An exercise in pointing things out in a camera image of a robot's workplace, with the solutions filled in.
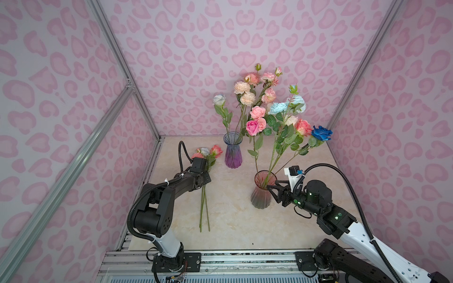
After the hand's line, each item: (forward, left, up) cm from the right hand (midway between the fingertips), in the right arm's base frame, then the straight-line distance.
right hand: (271, 185), depth 70 cm
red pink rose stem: (+34, +27, -21) cm, 48 cm away
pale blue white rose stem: (+36, +22, +10) cm, 43 cm away
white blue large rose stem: (+32, +34, -19) cm, 51 cm away
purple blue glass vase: (+24, +16, -12) cm, 32 cm away
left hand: (+16, +31, -20) cm, 40 cm away
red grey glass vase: (+2, +2, -15) cm, 15 cm away
